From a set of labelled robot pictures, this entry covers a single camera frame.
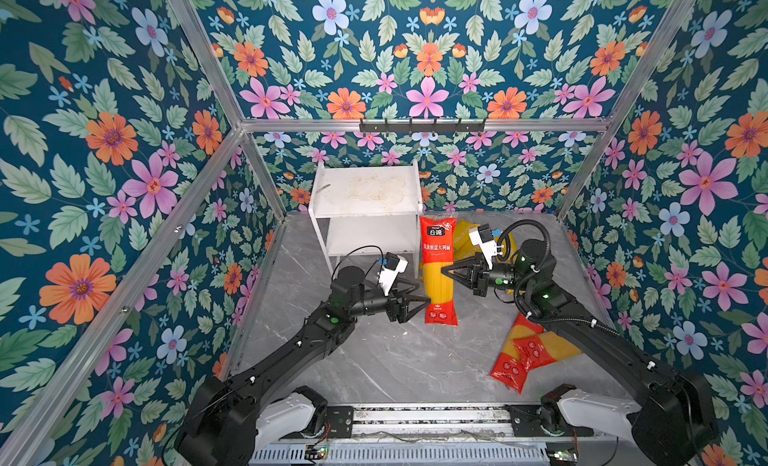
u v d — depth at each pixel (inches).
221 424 15.6
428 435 28.4
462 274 26.1
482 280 23.8
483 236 23.9
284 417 21.5
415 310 26.2
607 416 20.6
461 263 25.4
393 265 25.6
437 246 25.2
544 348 32.3
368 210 30.2
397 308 25.2
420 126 36.4
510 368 31.5
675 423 15.4
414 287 29.0
